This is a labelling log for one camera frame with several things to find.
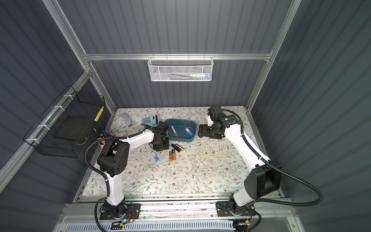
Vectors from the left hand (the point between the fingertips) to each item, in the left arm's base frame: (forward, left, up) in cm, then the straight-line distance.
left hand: (169, 150), depth 95 cm
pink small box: (+12, +34, +1) cm, 36 cm away
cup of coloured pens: (+5, +39, +12) cm, 41 cm away
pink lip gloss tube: (+14, -3, 0) cm, 15 cm away
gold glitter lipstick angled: (+2, -7, 0) cm, 7 cm away
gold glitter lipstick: (-4, -1, 0) cm, 5 cm away
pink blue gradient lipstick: (-4, +9, -1) cm, 10 cm away
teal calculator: (+25, +15, +1) cm, 29 cm away
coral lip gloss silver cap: (-4, -4, 0) cm, 5 cm away
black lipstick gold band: (+1, -5, 0) cm, 5 cm away
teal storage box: (+16, -8, 0) cm, 18 cm away
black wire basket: (0, +50, +28) cm, 57 cm away
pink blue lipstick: (+15, -14, 0) cm, 20 cm away
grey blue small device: (+27, +35, +1) cm, 44 cm away
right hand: (0, -23, +19) cm, 30 cm away
